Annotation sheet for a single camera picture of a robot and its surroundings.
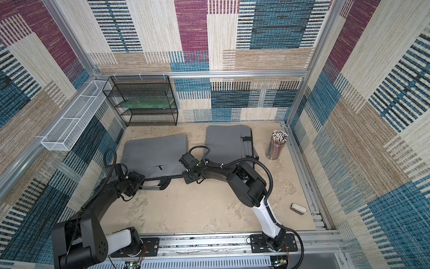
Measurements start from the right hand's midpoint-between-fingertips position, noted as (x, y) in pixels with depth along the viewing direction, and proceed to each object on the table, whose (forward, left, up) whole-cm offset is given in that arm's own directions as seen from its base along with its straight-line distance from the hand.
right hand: (192, 177), depth 95 cm
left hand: (-3, +25, +5) cm, 26 cm away
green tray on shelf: (+33, +25, +27) cm, 49 cm away
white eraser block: (-19, -52, +2) cm, 56 cm away
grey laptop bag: (+21, -20, +3) cm, 29 cm away
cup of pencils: (+12, -46, +13) cm, 49 cm away
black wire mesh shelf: (+44, +43, +30) cm, 68 cm away
